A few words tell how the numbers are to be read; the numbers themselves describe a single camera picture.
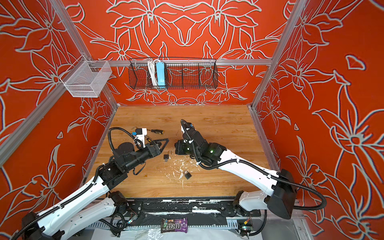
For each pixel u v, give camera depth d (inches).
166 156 35.7
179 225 26.8
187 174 33.0
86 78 36.2
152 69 34.7
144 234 26.4
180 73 38.4
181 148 24.9
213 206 29.7
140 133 25.3
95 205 22.6
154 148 23.6
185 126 25.4
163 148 24.4
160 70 35.4
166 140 25.8
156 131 39.4
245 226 27.0
